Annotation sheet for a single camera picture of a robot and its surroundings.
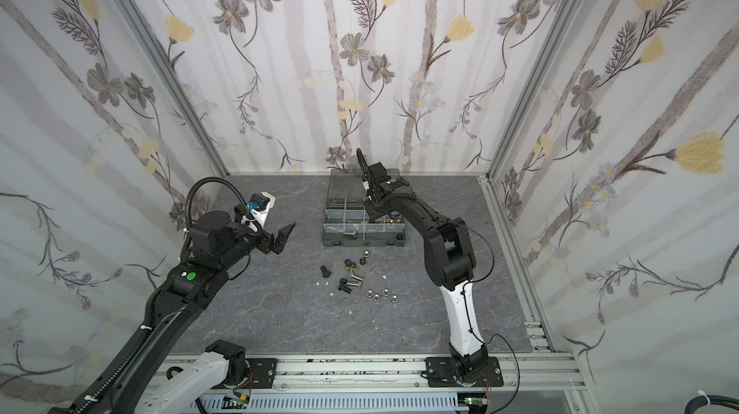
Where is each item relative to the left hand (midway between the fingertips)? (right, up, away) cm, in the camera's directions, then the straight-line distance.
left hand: (279, 211), depth 72 cm
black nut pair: (+15, -18, +24) cm, 34 cm away
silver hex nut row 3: (+30, -27, +15) cm, 43 cm away
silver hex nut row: (+25, -27, +14) cm, 39 cm away
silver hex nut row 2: (+28, -26, +16) cm, 41 cm away
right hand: (+26, +2, +25) cm, 36 cm away
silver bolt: (+15, -9, +30) cm, 35 cm away
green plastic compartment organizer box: (+14, -5, +32) cm, 35 cm away
